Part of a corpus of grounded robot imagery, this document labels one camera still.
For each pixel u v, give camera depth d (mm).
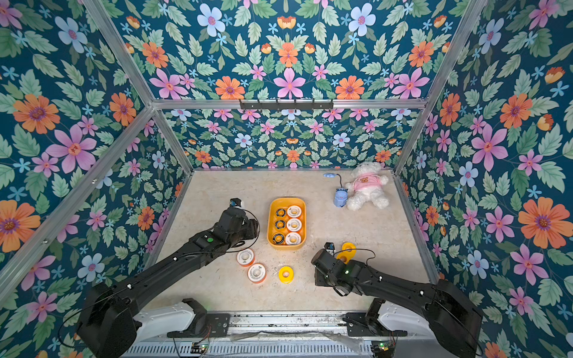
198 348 718
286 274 841
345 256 877
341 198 1003
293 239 930
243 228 652
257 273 846
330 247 766
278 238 932
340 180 985
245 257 884
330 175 901
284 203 1012
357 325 717
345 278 603
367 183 1024
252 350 703
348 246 904
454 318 406
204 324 691
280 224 978
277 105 927
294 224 964
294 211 1012
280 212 1014
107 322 393
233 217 614
